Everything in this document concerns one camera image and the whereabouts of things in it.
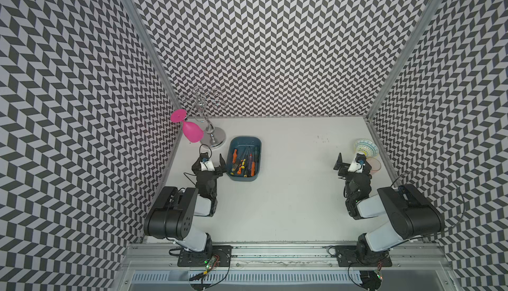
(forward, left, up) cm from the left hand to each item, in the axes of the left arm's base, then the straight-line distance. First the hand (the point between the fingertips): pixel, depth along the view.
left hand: (210, 156), depth 90 cm
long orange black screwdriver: (-1, -19, -8) cm, 21 cm away
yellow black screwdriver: (-1, -14, -5) cm, 15 cm away
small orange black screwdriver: (+5, -10, -8) cm, 13 cm away
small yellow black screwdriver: (-4, -10, -8) cm, 13 cm away
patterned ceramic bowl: (+10, -79, -8) cm, 80 cm away
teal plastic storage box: (+4, -15, -8) cm, 17 cm away
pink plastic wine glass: (+13, +11, +3) cm, 17 cm away
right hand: (-1, -64, +1) cm, 64 cm away
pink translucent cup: (-2, -76, -4) cm, 77 cm away
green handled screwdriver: (+7, -21, -8) cm, 23 cm away
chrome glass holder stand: (+16, +4, +18) cm, 25 cm away
